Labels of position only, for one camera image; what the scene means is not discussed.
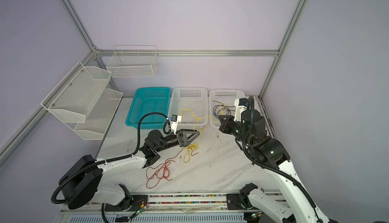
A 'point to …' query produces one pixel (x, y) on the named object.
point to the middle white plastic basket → (191, 103)
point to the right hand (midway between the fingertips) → (217, 116)
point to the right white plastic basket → (224, 96)
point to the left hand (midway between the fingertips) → (198, 133)
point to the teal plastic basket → (150, 100)
